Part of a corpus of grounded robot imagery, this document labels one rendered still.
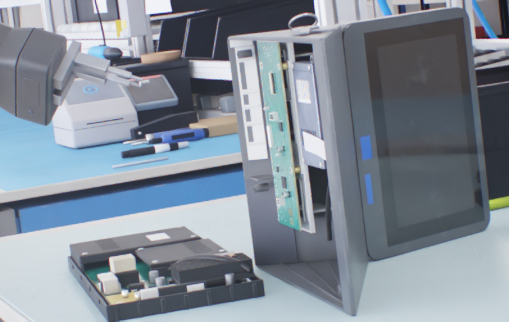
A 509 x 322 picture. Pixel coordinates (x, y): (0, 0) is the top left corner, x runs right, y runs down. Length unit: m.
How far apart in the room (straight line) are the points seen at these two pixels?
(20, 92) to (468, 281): 0.39
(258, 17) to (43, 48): 2.31
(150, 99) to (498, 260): 2.16
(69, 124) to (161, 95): 0.23
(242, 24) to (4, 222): 0.97
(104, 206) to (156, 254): 1.45
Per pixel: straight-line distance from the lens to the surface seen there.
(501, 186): 1.59
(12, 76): 1.26
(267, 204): 1.36
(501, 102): 1.58
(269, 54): 1.28
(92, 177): 2.80
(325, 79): 1.12
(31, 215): 2.79
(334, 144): 1.13
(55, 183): 2.78
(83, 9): 4.76
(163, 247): 1.40
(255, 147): 1.35
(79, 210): 2.81
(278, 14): 3.56
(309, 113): 1.23
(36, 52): 1.25
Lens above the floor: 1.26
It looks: 7 degrees down
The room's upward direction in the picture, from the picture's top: 7 degrees counter-clockwise
